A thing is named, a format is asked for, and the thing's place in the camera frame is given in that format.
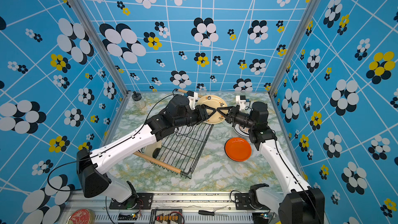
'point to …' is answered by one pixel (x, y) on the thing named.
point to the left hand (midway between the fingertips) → (216, 112)
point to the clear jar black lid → (138, 100)
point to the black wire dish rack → (181, 147)
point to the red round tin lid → (83, 215)
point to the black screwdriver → (210, 212)
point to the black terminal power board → (167, 216)
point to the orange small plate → (238, 149)
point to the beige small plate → (214, 102)
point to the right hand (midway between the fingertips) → (217, 111)
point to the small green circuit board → (125, 216)
